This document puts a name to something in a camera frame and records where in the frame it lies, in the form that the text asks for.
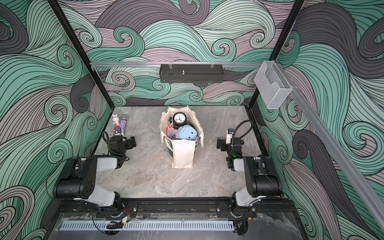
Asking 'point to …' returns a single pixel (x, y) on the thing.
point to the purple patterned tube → (123, 124)
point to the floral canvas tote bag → (181, 152)
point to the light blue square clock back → (186, 132)
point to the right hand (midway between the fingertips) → (225, 137)
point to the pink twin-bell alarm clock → (171, 132)
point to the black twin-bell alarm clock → (178, 119)
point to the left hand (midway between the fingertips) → (125, 136)
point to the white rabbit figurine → (116, 127)
